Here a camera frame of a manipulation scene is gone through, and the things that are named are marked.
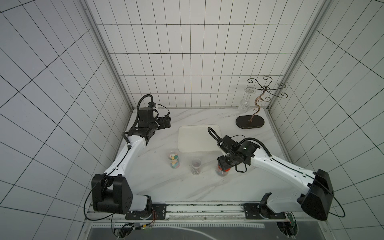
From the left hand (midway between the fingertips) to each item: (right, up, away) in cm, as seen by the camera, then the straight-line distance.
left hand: (162, 121), depth 85 cm
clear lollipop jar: (+34, -29, -3) cm, 45 cm away
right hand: (+35, -21, -4) cm, 41 cm away
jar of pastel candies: (+7, -21, -2) cm, 22 cm away
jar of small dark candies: (+19, -24, -7) cm, 32 cm away
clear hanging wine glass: (+51, +11, +7) cm, 52 cm away
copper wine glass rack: (+64, -1, +25) cm, 68 cm away
